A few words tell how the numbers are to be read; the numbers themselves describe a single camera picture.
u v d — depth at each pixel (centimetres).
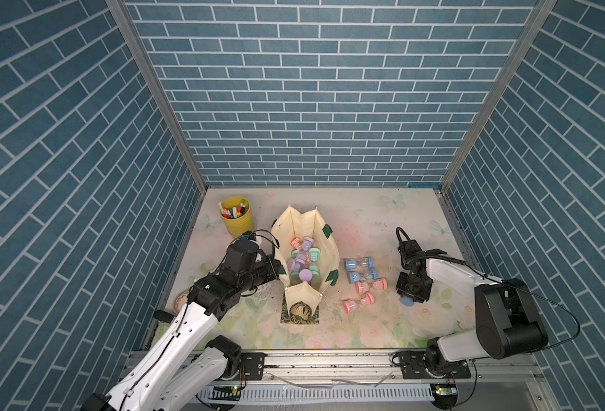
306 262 91
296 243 95
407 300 83
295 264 87
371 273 91
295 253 94
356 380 72
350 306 83
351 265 92
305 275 83
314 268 88
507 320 44
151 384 40
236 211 94
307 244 93
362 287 87
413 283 74
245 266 57
